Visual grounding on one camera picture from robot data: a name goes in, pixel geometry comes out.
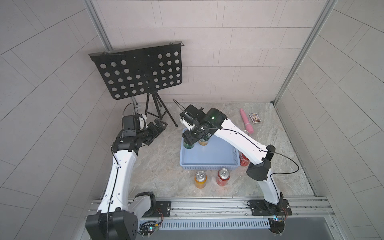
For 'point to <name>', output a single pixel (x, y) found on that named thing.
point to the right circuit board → (277, 225)
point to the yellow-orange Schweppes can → (200, 179)
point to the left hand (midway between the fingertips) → (165, 126)
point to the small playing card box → (255, 118)
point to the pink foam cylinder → (248, 127)
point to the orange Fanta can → (246, 132)
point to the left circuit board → (147, 228)
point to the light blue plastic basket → (218, 154)
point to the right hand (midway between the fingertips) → (189, 138)
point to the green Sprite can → (188, 146)
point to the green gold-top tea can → (202, 142)
